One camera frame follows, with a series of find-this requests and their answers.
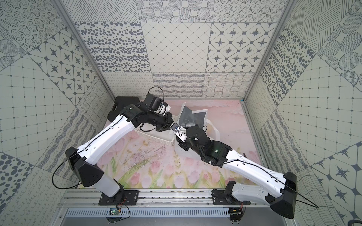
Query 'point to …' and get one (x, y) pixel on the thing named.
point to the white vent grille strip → (171, 213)
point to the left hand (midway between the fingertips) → (179, 123)
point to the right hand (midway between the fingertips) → (181, 131)
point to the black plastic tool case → (120, 102)
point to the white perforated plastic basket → (166, 137)
